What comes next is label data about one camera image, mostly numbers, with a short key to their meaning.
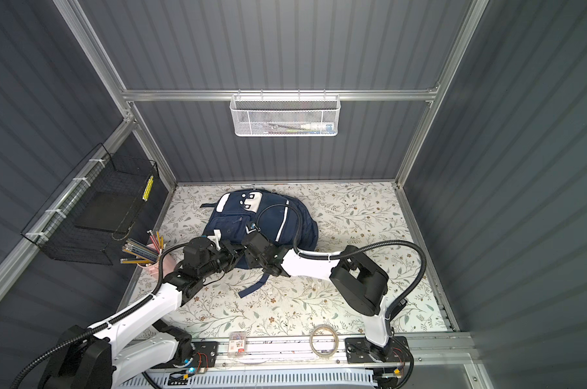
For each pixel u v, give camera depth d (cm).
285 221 93
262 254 67
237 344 74
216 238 79
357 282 48
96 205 73
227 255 73
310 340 75
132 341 48
